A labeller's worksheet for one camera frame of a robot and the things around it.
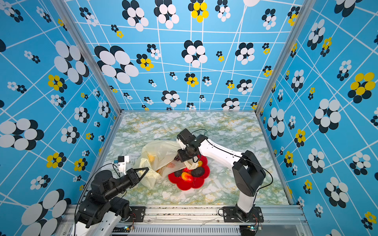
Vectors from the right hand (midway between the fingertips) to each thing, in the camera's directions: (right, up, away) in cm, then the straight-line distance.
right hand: (182, 156), depth 85 cm
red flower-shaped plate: (+9, -14, -4) cm, 16 cm away
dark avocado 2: (-2, -9, -3) cm, 10 cm away
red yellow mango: (+3, -11, -3) cm, 11 cm away
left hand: (-14, -2, -18) cm, 23 cm away
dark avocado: (+9, -8, -3) cm, 12 cm away
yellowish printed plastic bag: (-12, 0, -2) cm, 12 cm away
